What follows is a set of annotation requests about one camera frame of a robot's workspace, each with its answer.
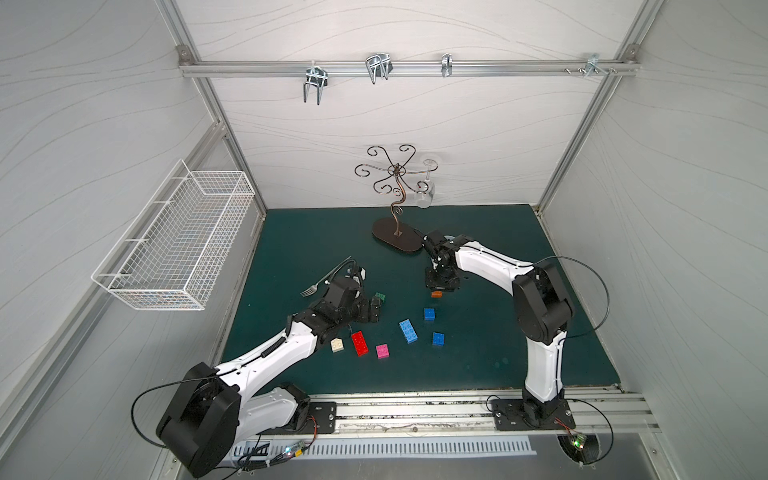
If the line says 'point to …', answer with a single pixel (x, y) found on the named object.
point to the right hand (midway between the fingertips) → (434, 286)
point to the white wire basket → (168, 255)
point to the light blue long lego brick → (408, 331)
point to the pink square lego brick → (382, 351)
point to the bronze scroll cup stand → (394, 234)
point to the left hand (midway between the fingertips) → (369, 300)
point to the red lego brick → (360, 344)
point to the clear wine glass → (425, 190)
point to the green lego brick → (382, 296)
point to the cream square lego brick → (337, 344)
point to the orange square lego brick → (437, 294)
